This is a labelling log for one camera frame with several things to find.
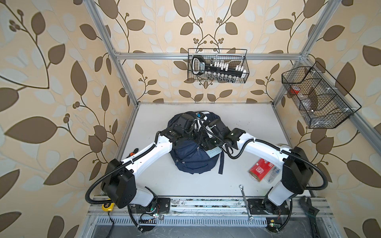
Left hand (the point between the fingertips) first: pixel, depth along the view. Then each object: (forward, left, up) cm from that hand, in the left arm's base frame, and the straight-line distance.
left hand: (205, 131), depth 78 cm
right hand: (0, -1, -9) cm, 9 cm away
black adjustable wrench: (-34, -53, -20) cm, 65 cm away
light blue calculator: (-8, -5, -7) cm, 12 cm away
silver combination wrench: (-36, -23, -22) cm, 48 cm away
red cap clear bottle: (+19, -50, +13) cm, 55 cm away
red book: (-12, -34, -21) cm, 42 cm away
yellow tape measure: (-33, +49, -22) cm, 63 cm away
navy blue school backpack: (-8, +9, -10) cm, 16 cm away
